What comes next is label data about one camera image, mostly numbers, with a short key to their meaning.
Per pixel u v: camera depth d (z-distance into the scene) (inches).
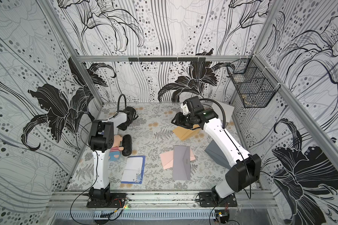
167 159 35.0
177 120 26.2
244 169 15.7
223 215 27.7
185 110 27.7
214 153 34.9
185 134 39.1
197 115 21.1
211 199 28.2
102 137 23.9
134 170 32.4
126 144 36.6
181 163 33.9
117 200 28.4
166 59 35.8
